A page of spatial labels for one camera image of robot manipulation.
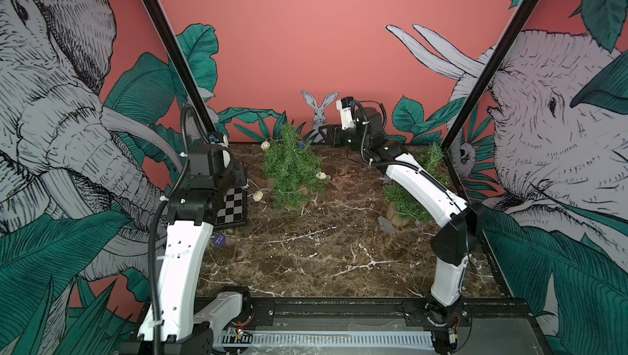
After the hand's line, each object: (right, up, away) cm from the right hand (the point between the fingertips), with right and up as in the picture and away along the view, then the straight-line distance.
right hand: (322, 123), depth 77 cm
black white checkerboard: (-34, -32, +17) cm, 50 cm away
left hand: (-25, -12, -8) cm, 29 cm away
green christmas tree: (-9, -16, +4) cm, 19 cm away
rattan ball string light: (-19, -7, +3) cm, 21 cm away
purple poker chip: (-38, -41, +12) cm, 57 cm away
